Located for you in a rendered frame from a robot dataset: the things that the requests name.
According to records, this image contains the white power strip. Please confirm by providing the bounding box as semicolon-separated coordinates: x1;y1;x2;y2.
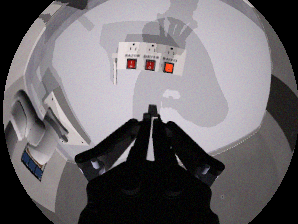
112;42;186;85

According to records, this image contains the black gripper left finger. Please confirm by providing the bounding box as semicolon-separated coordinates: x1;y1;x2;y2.
74;104;153;195

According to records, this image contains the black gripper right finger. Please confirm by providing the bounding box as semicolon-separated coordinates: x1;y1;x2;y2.
151;105;225;196

